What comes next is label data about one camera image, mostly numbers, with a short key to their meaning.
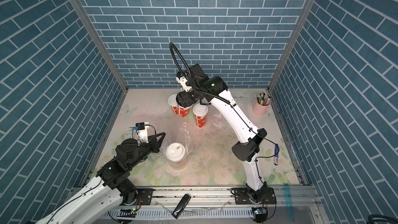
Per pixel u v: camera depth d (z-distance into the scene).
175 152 0.71
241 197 0.74
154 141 0.65
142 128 0.64
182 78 0.63
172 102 0.91
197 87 0.52
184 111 0.78
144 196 0.74
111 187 0.53
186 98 0.64
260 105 0.98
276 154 0.87
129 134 0.95
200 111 0.86
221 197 0.75
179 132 0.74
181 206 0.69
